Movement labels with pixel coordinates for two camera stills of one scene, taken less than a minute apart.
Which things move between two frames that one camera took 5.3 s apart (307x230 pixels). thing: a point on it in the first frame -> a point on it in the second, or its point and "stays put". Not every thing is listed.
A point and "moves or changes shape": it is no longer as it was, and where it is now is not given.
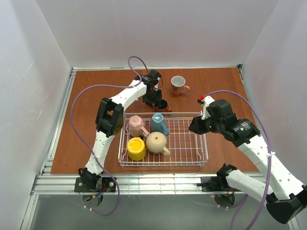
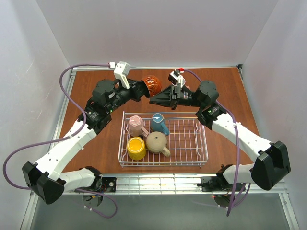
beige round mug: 156,143 stays put
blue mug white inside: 158,124 stays put
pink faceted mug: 136,126 stays put
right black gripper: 201,123 -> 174,96
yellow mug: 135,148 stays put
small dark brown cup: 162,105 moves or changes shape
